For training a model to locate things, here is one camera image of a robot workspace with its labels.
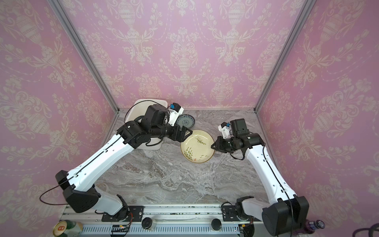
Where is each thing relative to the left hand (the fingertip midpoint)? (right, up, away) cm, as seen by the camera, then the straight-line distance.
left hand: (186, 130), depth 68 cm
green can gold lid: (-50, -41, -5) cm, 65 cm away
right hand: (+13, -8, +8) cm, 17 cm away
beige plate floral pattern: (+5, -9, +7) cm, 13 cm away
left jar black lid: (-17, -40, -4) cm, 43 cm away
